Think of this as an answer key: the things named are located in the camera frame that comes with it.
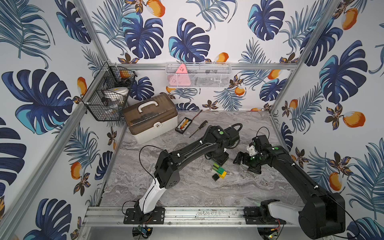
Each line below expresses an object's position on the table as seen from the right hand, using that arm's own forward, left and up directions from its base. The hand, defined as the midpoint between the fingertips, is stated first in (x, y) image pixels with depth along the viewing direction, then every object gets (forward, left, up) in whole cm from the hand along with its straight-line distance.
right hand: (241, 164), depth 82 cm
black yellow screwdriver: (+34, +21, -7) cm, 40 cm away
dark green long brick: (-2, +11, -5) cm, 12 cm away
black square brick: (-4, +14, -8) cm, 16 cm away
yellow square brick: (-3, +9, -7) cm, 12 cm away
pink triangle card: (+43, +34, +27) cm, 61 cm away
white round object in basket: (+26, +67, +27) cm, 77 cm away
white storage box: (+24, +52, +12) cm, 58 cm away
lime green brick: (-2, +14, -1) cm, 14 cm away
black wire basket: (+22, +77, +21) cm, 82 cm away
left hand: (+1, +14, +5) cm, 15 cm away
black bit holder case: (+34, +34, -7) cm, 48 cm away
